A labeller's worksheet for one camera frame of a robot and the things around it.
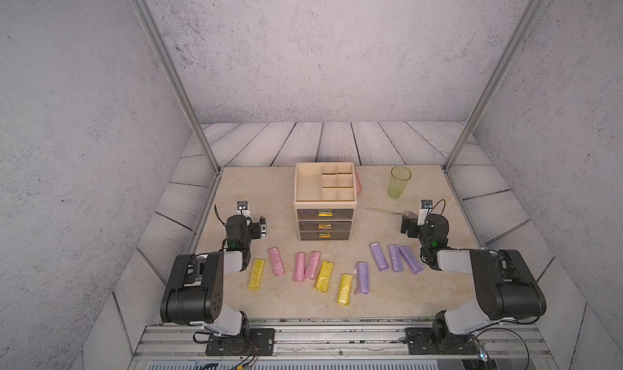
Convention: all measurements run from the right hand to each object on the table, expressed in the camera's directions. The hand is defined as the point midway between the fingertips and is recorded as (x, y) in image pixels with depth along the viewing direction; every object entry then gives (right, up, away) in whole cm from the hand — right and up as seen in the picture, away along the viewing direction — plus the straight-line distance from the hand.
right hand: (419, 215), depth 94 cm
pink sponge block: (-20, +13, +22) cm, 32 cm away
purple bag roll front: (-23, -21, -9) cm, 32 cm away
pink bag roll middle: (-45, -19, -7) cm, 50 cm away
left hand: (-64, -1, +1) cm, 64 cm away
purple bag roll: (-15, -17, -5) cm, 24 cm away
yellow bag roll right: (-29, -22, -10) cm, 38 cm away
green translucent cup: (-6, +13, +5) cm, 16 cm away
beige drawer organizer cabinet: (-36, +8, -11) cm, 39 cm away
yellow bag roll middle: (-37, -21, -9) cm, 43 cm away
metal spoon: (-11, +1, +11) cm, 15 cm away
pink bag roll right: (-41, -19, -8) cm, 46 cm away
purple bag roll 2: (-10, -16, -3) cm, 19 cm away
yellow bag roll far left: (-60, -20, -8) cm, 64 cm away
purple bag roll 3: (-4, -17, -8) cm, 19 cm away
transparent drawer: (-36, -8, -2) cm, 37 cm away
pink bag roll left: (-53, -17, -7) cm, 56 cm away
